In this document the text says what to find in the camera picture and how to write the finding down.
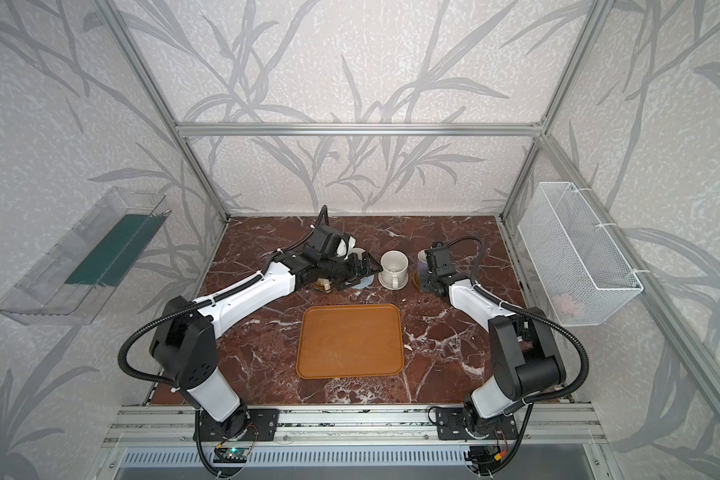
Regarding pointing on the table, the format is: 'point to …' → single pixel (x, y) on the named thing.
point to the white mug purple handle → (422, 260)
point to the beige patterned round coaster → (391, 288)
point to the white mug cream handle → (394, 268)
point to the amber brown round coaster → (416, 281)
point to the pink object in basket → (564, 302)
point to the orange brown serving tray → (350, 340)
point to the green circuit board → (232, 455)
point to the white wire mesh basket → (581, 277)
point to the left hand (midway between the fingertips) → (377, 266)
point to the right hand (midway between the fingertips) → (433, 268)
